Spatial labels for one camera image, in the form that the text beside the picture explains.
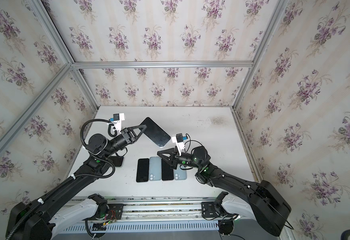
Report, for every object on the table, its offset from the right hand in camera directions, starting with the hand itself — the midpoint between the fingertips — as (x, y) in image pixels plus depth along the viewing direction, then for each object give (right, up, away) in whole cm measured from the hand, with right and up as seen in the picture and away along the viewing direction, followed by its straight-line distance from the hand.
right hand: (156, 156), depth 65 cm
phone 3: (+11, -16, +21) cm, 29 cm away
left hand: (-4, +14, -3) cm, 14 cm away
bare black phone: (-11, -14, +21) cm, 28 cm away
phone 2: (-4, -13, +24) cm, 28 cm away
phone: (0, +10, -1) cm, 10 cm away
